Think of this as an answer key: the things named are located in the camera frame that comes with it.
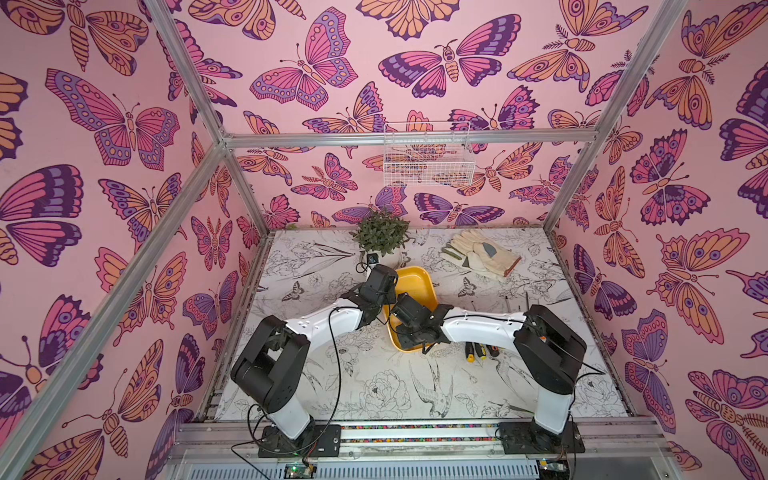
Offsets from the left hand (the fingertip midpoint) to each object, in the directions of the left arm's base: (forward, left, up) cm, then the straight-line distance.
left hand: (389, 283), depth 92 cm
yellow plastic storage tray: (+2, -8, -2) cm, 9 cm away
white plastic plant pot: (+16, -1, -8) cm, 18 cm away
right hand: (-14, -3, -9) cm, 17 cm away
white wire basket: (+40, -14, +16) cm, 45 cm away
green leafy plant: (+12, +3, +10) cm, 16 cm away
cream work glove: (+18, -39, -9) cm, 44 cm away
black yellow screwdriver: (-18, -26, -8) cm, 33 cm away
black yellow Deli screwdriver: (-18, -24, -8) cm, 31 cm away
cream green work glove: (+16, -30, -9) cm, 35 cm away
